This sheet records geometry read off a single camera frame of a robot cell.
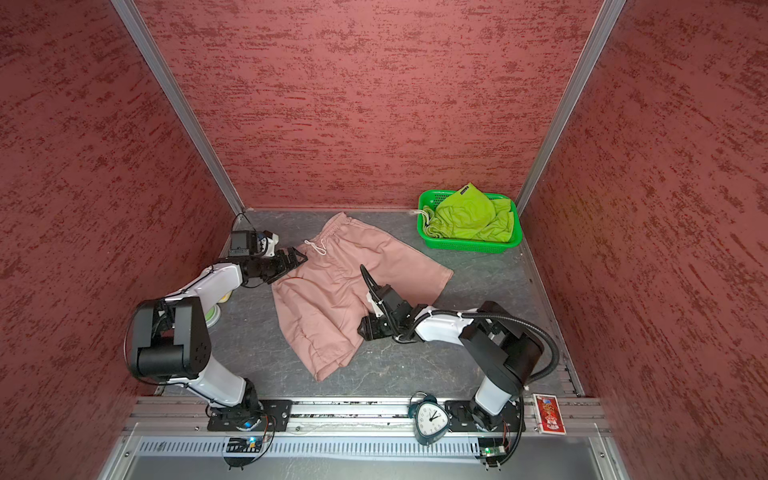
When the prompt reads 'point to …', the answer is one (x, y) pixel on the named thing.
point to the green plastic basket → (429, 198)
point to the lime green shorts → (469, 213)
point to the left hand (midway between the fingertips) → (298, 268)
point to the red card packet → (548, 414)
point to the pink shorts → (323, 301)
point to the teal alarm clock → (431, 419)
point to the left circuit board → (244, 445)
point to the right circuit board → (492, 448)
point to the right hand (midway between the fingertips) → (365, 336)
